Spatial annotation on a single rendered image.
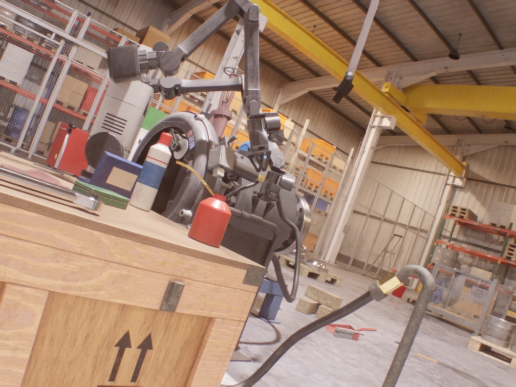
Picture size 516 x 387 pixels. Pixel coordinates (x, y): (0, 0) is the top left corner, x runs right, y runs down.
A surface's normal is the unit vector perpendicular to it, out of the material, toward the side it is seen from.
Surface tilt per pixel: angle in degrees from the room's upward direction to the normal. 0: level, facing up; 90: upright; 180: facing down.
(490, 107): 90
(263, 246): 90
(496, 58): 90
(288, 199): 63
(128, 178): 102
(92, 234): 90
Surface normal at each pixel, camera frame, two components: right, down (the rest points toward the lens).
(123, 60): 0.22, 0.02
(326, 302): -0.63, -0.29
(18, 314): 0.67, 0.21
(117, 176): 0.58, 0.40
